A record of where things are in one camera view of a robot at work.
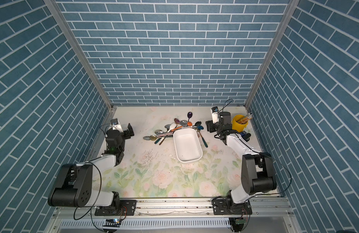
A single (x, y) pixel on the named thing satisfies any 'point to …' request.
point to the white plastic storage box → (187, 145)
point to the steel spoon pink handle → (160, 133)
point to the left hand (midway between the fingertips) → (125, 125)
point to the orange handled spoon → (188, 124)
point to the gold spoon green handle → (204, 142)
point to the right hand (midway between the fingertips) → (213, 120)
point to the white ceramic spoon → (172, 125)
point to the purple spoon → (189, 115)
